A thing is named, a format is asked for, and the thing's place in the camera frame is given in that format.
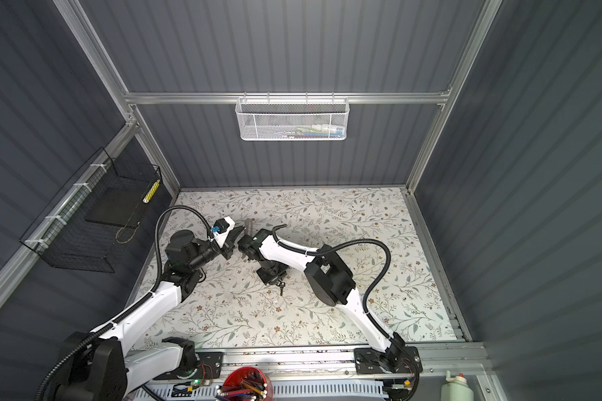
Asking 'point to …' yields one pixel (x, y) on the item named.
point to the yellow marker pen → (150, 192)
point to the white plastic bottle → (456, 388)
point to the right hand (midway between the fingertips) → (279, 282)
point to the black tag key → (281, 284)
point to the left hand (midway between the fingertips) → (240, 225)
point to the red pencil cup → (247, 383)
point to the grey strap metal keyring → (248, 226)
